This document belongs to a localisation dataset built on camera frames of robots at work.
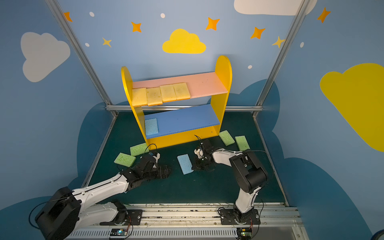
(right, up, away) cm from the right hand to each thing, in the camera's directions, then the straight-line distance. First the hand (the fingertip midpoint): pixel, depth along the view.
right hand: (193, 166), depth 91 cm
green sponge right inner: (+24, +17, +14) cm, 32 cm away
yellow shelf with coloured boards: (-16, +24, +2) cm, 29 cm away
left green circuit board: (-36, -26, -20) cm, 49 cm away
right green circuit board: (+25, -27, -20) cm, 42 cm away
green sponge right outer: (+35, +14, +11) cm, 39 cm away
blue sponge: (-27, +25, +2) cm, 37 cm away
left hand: (-16, 0, -6) cm, 17 cm away
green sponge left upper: (-37, +10, +7) cm, 39 cm away
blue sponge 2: (-5, +2, 0) cm, 5 cm away
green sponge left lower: (-43, +4, +2) cm, 44 cm away
